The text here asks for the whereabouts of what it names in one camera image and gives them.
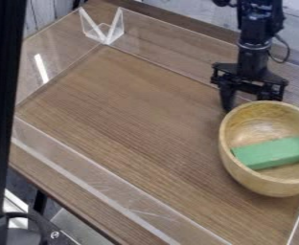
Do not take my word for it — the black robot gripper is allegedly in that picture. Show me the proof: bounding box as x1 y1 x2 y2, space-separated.
211 63 288 112

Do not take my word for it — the green rectangular block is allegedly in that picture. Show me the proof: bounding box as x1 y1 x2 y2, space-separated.
229 137 299 170

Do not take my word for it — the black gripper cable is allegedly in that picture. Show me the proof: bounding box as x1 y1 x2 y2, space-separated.
267 33 292 65

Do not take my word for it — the black cable loop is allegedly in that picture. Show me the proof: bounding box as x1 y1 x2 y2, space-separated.
3 212 50 245

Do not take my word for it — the clear acrylic front wall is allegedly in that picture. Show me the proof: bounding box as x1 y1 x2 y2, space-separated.
10 119 231 245

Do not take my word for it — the light wooden bowl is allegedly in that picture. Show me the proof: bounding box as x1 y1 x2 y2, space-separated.
217 100 299 197

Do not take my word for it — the clear acrylic corner bracket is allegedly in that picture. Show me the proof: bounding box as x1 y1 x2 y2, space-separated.
77 8 124 45

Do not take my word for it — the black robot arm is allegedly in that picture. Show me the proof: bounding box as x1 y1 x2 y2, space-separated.
211 0 289 112

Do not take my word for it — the black metal bracket with screw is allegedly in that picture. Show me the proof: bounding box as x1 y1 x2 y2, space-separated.
27 210 79 245

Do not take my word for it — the black table leg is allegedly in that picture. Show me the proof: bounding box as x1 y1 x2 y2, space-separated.
33 190 46 214

